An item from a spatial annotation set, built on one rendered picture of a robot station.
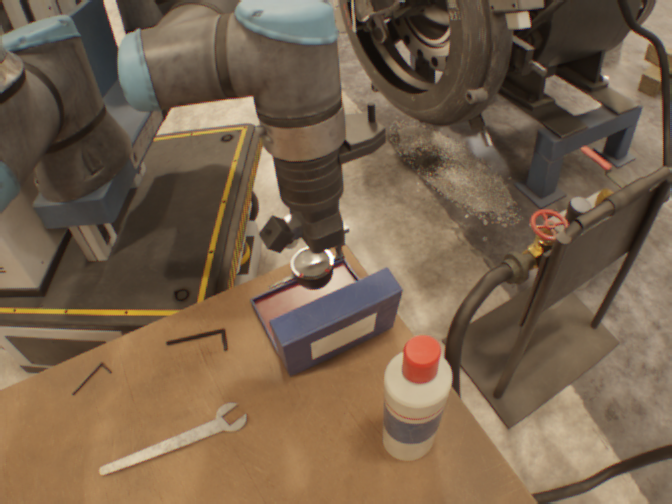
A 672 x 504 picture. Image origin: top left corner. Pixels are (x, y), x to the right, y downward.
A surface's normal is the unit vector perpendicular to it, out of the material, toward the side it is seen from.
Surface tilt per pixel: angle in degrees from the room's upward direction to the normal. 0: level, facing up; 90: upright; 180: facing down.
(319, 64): 90
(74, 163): 70
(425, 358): 0
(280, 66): 89
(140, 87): 88
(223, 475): 0
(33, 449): 0
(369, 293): 10
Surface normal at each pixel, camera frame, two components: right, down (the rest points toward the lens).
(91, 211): -0.01, 0.74
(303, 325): 0.00, -0.55
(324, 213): 0.47, 0.75
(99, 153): 0.77, 0.10
